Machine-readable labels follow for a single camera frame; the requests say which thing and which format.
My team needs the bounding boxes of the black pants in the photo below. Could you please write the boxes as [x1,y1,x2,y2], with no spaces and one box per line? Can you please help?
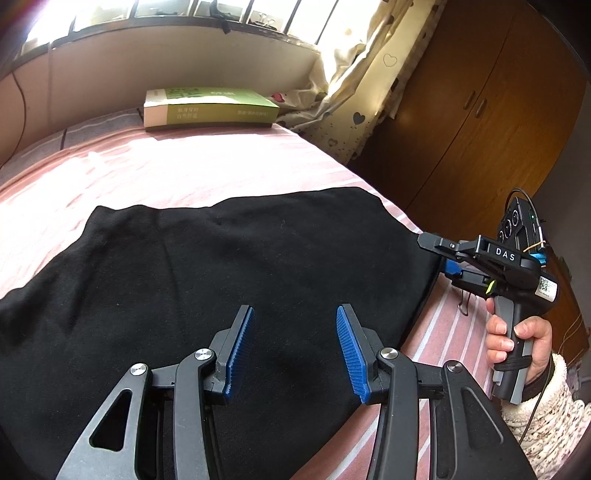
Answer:
[1,188,440,479]

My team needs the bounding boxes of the right floral sleeve forearm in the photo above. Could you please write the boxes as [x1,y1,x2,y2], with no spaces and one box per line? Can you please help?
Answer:
[501,354,590,479]

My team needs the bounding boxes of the right hand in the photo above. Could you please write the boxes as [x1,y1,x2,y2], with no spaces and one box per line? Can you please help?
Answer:
[485,297,554,384]

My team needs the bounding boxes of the cream heart curtain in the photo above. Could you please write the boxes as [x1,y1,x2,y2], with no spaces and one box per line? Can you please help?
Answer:
[273,1,447,164]

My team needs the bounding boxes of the wooden wardrobe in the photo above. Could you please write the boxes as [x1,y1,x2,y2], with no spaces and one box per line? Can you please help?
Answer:
[345,0,591,365]

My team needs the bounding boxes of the pink striped bed sheet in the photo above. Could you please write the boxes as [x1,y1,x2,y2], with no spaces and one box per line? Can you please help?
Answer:
[1,126,491,479]

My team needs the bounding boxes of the green cardboard box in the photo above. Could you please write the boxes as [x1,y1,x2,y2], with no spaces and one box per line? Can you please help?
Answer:
[143,87,280,129]

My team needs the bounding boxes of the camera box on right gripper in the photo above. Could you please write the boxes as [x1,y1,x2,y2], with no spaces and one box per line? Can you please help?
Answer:
[497,197,546,264]

